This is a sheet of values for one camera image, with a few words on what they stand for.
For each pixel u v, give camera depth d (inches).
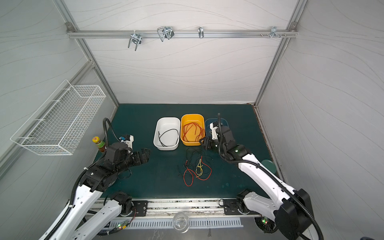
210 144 27.1
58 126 26.6
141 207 29.0
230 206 28.9
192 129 41.1
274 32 30.1
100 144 31.8
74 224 16.7
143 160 25.6
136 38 31.4
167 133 40.2
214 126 28.1
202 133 39.9
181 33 30.8
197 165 34.8
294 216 15.2
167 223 27.7
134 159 25.0
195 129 41.3
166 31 30.1
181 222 25.1
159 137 39.7
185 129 41.0
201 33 30.7
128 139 25.5
